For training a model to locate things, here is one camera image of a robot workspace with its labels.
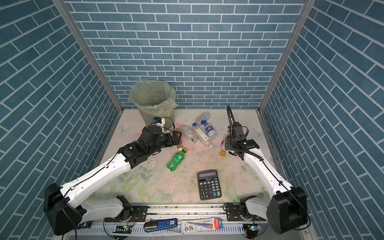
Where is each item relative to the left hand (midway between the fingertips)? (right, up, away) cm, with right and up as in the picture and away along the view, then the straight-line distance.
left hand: (176, 135), depth 76 cm
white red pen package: (+12, -42, -6) cm, 44 cm away
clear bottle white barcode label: (+15, -4, +21) cm, 26 cm away
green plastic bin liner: (-20, +26, +32) cm, 45 cm away
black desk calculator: (+17, -28, +6) cm, 33 cm away
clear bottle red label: (+27, -10, +20) cm, 35 cm away
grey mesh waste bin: (-25, +10, +28) cm, 39 cm away
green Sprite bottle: (-2, -16, +13) cm, 21 cm away
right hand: (+30, -4, +9) cm, 31 cm away
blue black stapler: (-7, -40, -9) cm, 41 cm away
